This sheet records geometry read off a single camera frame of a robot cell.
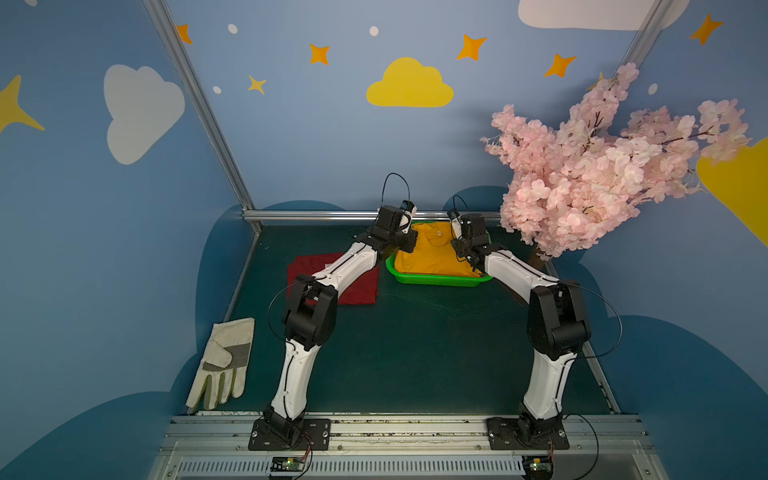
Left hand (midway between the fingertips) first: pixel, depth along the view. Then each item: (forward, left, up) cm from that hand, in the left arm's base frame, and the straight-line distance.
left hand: (414, 229), depth 96 cm
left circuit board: (-62, +31, -19) cm, 72 cm away
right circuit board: (-61, -30, -21) cm, 71 cm away
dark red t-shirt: (-14, +16, -16) cm, 27 cm away
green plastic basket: (-11, -4, -12) cm, 16 cm away
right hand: (+2, -20, -2) cm, 20 cm away
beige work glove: (-36, +55, -17) cm, 68 cm away
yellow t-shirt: (-5, -7, -7) cm, 11 cm away
